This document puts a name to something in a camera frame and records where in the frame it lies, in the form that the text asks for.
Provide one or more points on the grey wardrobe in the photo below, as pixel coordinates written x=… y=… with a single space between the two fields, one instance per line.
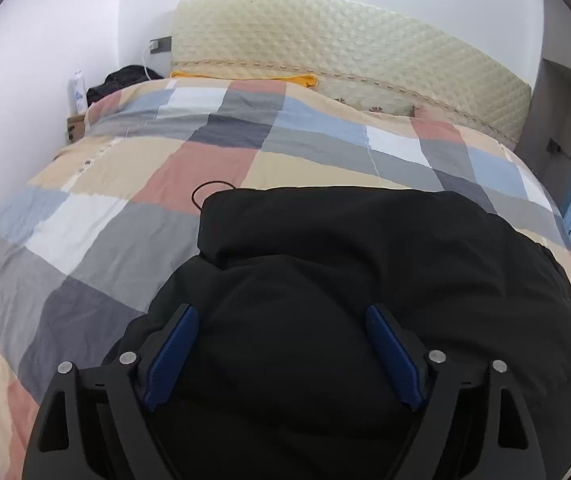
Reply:
x=565 y=35

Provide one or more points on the plaid patchwork duvet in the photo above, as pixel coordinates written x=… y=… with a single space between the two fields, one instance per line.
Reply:
x=115 y=220

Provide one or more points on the floral cream pillow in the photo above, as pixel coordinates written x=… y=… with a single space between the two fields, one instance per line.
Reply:
x=365 y=101

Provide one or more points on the white bottle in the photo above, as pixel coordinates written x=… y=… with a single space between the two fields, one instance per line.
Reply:
x=76 y=92

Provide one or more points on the black puffer jacket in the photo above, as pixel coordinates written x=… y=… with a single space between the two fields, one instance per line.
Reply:
x=340 y=260

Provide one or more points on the dark wall socket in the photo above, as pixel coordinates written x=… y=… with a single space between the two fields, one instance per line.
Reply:
x=161 y=45

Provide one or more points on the cream quilted headboard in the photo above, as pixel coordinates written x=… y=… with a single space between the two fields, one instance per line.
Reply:
x=340 y=45

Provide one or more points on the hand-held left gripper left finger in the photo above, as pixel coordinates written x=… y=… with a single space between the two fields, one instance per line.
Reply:
x=170 y=355

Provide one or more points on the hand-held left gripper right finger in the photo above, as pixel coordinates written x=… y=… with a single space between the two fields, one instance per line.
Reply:
x=395 y=355

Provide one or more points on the cardboard box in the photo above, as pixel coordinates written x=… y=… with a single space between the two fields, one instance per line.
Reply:
x=75 y=130

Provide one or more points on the dark wall switch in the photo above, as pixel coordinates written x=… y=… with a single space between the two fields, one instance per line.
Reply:
x=554 y=146

